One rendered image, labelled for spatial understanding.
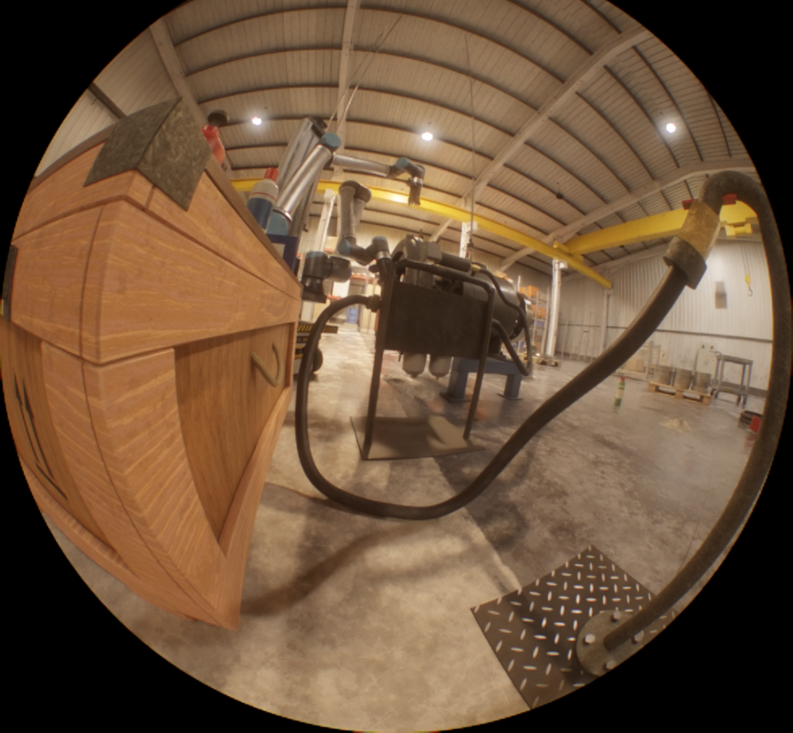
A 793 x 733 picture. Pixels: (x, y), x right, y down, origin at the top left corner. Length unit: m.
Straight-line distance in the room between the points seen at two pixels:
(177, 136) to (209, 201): 0.06
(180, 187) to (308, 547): 0.46
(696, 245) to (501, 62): 8.44
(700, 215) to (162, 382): 0.47
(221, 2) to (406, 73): 6.56
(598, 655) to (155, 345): 0.57
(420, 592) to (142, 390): 0.40
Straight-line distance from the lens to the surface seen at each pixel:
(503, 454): 0.42
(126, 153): 0.15
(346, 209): 1.51
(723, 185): 0.37
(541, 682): 0.43
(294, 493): 0.55
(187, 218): 0.17
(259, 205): 0.55
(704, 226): 0.34
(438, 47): 8.41
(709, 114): 11.58
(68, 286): 0.16
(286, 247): 0.71
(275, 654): 0.38
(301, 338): 1.26
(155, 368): 0.16
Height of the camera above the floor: 0.37
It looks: 3 degrees down
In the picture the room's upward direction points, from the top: 8 degrees clockwise
